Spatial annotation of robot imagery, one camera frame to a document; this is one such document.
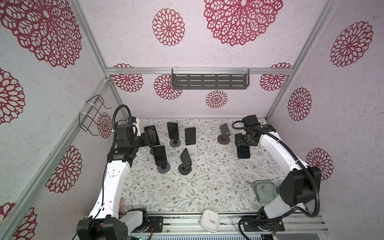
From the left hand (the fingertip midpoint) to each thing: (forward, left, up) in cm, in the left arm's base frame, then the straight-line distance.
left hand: (147, 136), depth 78 cm
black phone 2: (+11, -23, -14) cm, 29 cm away
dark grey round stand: (-9, -19, -20) cm, 29 cm away
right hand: (+3, -53, -7) cm, 53 cm away
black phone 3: (-5, -52, -9) cm, 53 cm away
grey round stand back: (+13, -12, -25) cm, 31 cm away
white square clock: (-35, -32, -22) cm, 53 cm away
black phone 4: (-5, -20, -15) cm, 26 cm away
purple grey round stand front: (-6, -6, -25) cm, 27 cm away
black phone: (+13, -12, -9) cm, 20 cm away
